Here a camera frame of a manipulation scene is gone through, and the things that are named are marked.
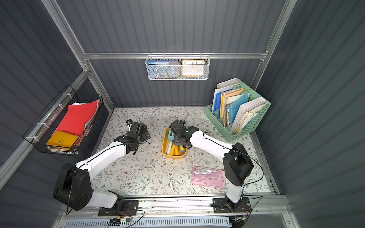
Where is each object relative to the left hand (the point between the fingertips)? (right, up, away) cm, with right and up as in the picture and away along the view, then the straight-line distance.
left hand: (139, 133), depth 88 cm
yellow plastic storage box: (+24, -12, +4) cm, 27 cm away
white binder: (+65, +17, -2) cm, 67 cm away
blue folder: (+52, +21, +14) cm, 58 cm away
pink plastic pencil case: (+45, -25, -5) cm, 52 cm away
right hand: (+28, -3, -1) cm, 28 cm away
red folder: (-27, +11, -14) cm, 33 cm away
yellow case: (-28, 0, -23) cm, 36 cm away
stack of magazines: (+58, +9, +9) cm, 59 cm away
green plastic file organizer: (+54, +5, +11) cm, 55 cm away
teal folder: (+61, +17, +3) cm, 63 cm away
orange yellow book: (+56, +24, +8) cm, 61 cm away
